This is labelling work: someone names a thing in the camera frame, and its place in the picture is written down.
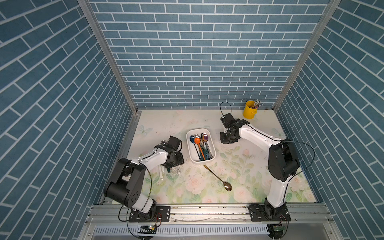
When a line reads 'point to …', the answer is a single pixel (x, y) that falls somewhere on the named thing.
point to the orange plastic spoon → (197, 141)
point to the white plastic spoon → (160, 172)
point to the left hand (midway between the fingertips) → (183, 163)
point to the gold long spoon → (227, 185)
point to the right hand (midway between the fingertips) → (224, 140)
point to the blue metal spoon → (192, 139)
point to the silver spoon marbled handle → (197, 135)
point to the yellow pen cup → (248, 112)
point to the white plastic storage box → (192, 154)
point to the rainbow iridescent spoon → (204, 136)
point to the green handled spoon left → (168, 170)
